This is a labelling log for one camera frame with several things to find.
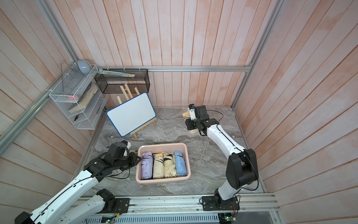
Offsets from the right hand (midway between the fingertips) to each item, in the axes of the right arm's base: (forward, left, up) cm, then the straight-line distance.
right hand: (189, 121), depth 89 cm
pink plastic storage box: (-14, +17, -12) cm, 25 cm away
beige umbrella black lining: (-27, +11, -8) cm, 31 cm away
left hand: (-26, +28, -4) cm, 38 cm away
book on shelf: (+1, +62, +16) cm, 64 cm away
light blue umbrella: (-26, +5, -9) cm, 28 cm away
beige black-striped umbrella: (-27, +18, -9) cm, 33 cm away
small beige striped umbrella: (+3, +2, +3) cm, 5 cm away
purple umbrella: (-28, +24, -5) cm, 37 cm away
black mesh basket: (+31, +60, +7) cm, 68 cm away
